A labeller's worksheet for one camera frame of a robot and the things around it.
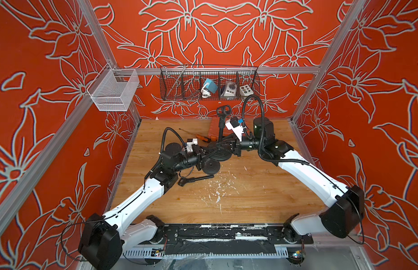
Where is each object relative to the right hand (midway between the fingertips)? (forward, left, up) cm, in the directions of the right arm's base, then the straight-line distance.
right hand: (215, 144), depth 66 cm
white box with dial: (+39, -8, 0) cm, 40 cm away
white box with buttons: (+42, -18, -3) cm, 45 cm away
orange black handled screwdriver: (+27, +7, -29) cm, 40 cm away
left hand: (-2, -1, -1) cm, 2 cm away
